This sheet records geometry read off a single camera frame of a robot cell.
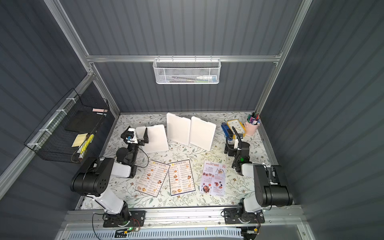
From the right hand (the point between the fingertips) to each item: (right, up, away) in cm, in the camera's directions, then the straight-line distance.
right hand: (237, 143), depth 94 cm
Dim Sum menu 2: (-35, -20, -7) cm, 41 cm away
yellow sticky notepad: (-83, +4, -22) cm, 86 cm away
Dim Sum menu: (-52, -20, -6) cm, 55 cm away
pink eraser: (-85, +21, -6) cm, 87 cm away
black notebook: (-89, +14, -10) cm, 90 cm away
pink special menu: (-16, -20, -7) cm, 26 cm away
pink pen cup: (+12, +10, +9) cm, 18 cm away
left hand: (-60, +10, -10) cm, 62 cm away
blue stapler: (-3, +7, +13) cm, 15 cm away
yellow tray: (+6, +11, +17) cm, 20 cm away
